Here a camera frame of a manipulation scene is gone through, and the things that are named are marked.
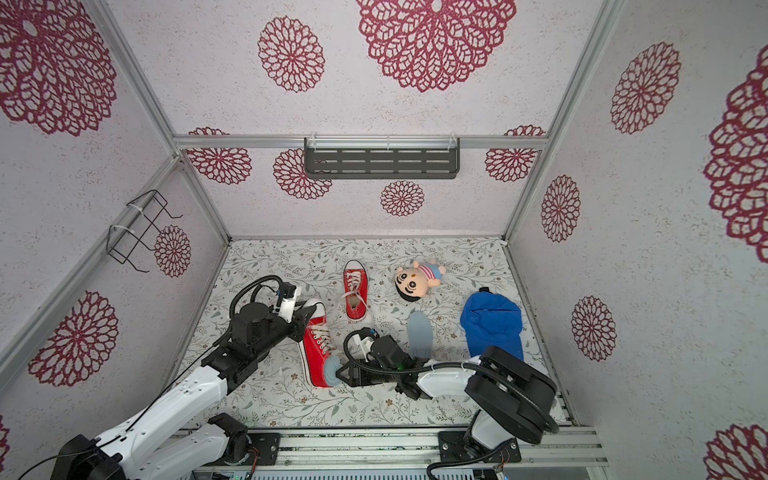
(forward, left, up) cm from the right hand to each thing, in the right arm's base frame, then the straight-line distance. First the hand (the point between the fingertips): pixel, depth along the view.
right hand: (338, 374), depth 80 cm
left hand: (+14, +8, +11) cm, 20 cm away
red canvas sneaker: (+5, +6, +5) cm, 9 cm away
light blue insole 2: (+3, +2, 0) cm, 4 cm away
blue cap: (+21, -46, -5) cm, 50 cm away
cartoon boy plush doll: (+30, -21, +1) cm, 36 cm away
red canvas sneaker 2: (+29, -2, -3) cm, 29 cm away
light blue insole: (+16, -23, -8) cm, 29 cm away
